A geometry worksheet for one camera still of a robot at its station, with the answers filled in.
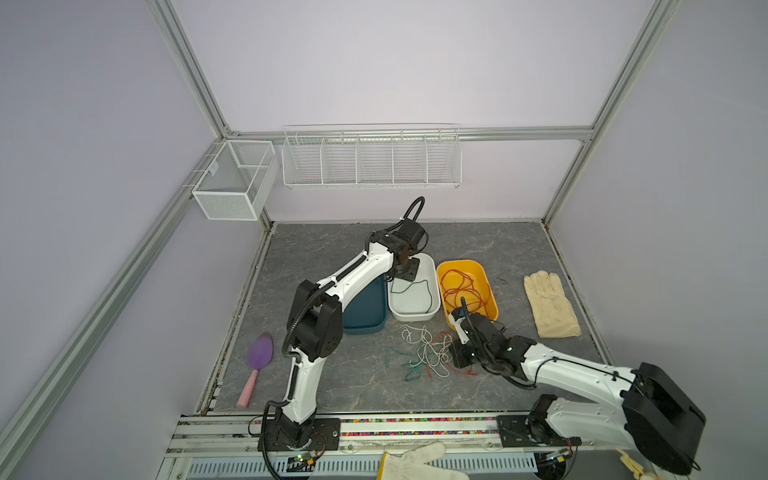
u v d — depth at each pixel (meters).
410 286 1.02
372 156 0.99
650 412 0.41
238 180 1.02
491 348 0.64
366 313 0.91
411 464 0.69
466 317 0.71
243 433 0.75
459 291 1.00
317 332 0.52
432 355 0.85
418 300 1.00
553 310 0.96
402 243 0.67
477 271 1.00
